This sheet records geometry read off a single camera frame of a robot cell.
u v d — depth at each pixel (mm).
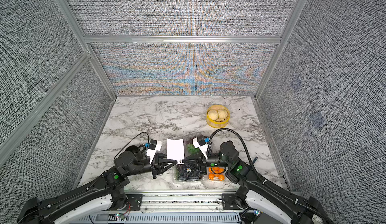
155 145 576
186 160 619
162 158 624
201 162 595
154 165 569
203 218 702
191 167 777
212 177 795
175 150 609
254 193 533
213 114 1003
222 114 1009
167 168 615
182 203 747
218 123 991
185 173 790
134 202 732
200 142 575
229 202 732
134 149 837
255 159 874
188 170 773
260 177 514
